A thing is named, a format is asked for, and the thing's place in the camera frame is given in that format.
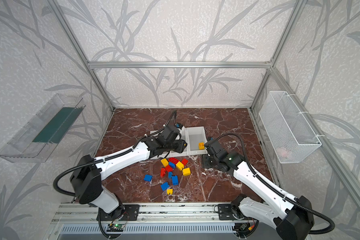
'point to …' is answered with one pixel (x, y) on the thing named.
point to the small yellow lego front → (169, 191)
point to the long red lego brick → (173, 160)
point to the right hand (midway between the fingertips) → (206, 154)
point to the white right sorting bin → (194, 135)
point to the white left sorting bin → (153, 131)
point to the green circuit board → (115, 227)
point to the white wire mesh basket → (291, 135)
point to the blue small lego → (170, 174)
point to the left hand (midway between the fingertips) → (187, 139)
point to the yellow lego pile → (179, 165)
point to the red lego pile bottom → (169, 168)
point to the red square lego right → (184, 161)
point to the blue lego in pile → (173, 165)
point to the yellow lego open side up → (164, 162)
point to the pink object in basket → (281, 151)
